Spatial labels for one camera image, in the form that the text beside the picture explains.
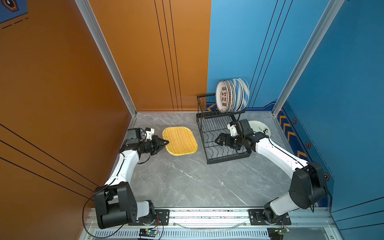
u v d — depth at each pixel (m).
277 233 0.70
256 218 0.72
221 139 0.77
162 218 0.73
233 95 0.82
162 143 0.80
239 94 0.83
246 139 0.64
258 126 1.11
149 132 0.79
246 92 0.83
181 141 0.89
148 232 0.71
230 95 0.81
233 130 0.77
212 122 1.12
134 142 0.66
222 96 0.92
